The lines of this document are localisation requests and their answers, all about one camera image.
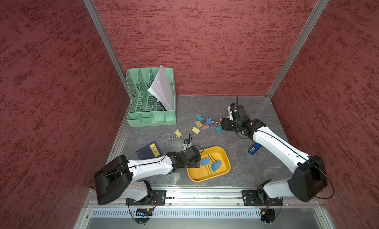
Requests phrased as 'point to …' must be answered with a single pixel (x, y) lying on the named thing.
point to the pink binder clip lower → (206, 127)
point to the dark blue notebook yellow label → (151, 150)
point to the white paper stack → (163, 88)
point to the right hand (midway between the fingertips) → (224, 125)
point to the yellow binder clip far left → (177, 133)
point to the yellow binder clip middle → (195, 130)
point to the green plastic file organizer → (145, 109)
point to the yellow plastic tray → (216, 153)
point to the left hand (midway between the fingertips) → (191, 162)
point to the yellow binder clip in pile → (198, 124)
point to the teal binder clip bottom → (213, 169)
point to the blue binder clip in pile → (208, 121)
